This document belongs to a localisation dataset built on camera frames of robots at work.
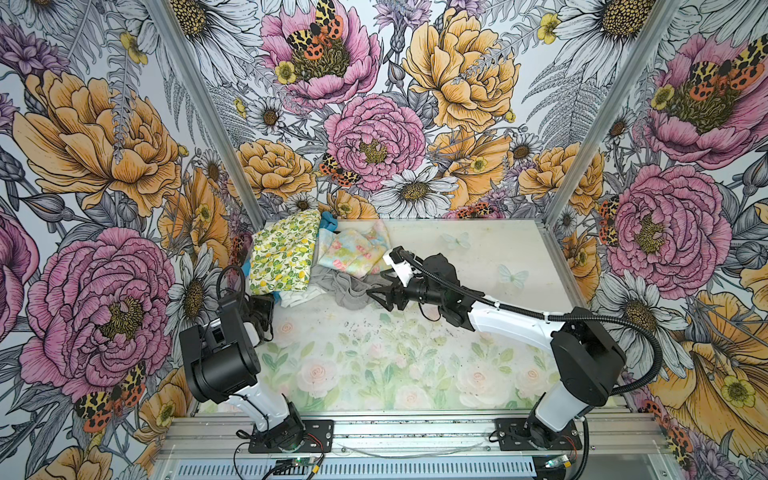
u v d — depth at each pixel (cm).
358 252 102
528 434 67
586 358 45
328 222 115
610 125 92
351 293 93
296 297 97
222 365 47
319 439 73
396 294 70
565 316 50
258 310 83
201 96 85
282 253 98
